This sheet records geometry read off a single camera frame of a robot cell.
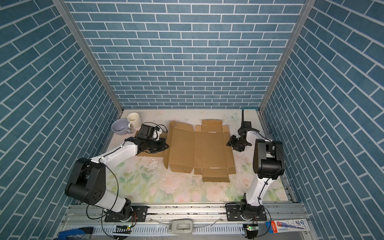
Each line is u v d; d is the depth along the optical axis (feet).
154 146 2.52
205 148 3.25
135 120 3.34
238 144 2.78
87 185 1.44
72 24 2.48
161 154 2.79
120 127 3.46
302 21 2.48
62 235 2.19
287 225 2.29
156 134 2.57
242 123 2.77
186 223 2.23
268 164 1.67
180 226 2.25
